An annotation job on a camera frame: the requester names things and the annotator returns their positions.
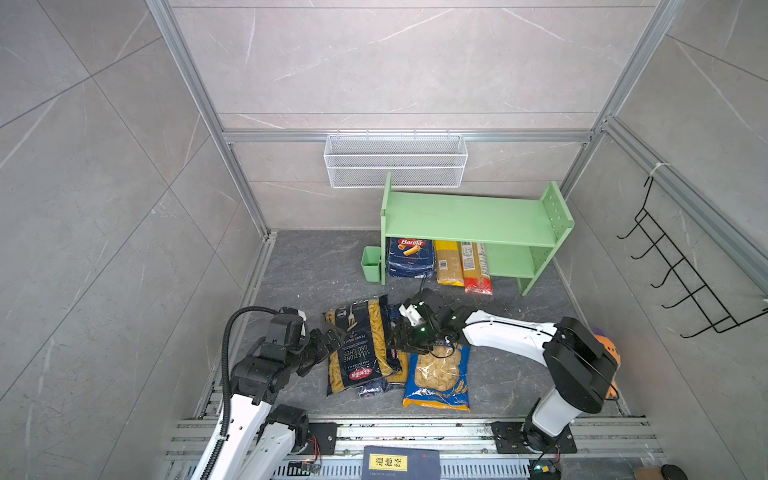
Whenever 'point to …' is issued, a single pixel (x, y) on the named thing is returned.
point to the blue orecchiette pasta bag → (439, 379)
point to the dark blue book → (397, 463)
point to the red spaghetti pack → (477, 279)
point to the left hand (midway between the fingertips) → (334, 335)
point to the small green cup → (370, 263)
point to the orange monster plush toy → (611, 348)
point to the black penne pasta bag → (363, 356)
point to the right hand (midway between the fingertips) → (392, 345)
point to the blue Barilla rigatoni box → (410, 258)
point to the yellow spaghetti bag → (448, 262)
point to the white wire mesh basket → (415, 161)
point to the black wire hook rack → (696, 301)
